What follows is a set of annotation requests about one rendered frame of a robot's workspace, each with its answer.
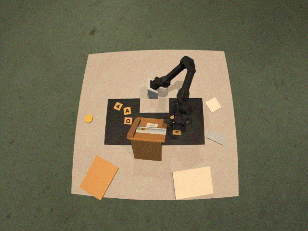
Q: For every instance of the orange flat rectangular card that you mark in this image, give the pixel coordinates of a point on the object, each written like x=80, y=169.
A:
x=99, y=177

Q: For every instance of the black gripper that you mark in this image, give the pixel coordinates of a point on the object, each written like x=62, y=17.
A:
x=169, y=121

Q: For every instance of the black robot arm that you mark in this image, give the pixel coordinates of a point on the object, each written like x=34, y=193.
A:
x=182, y=102

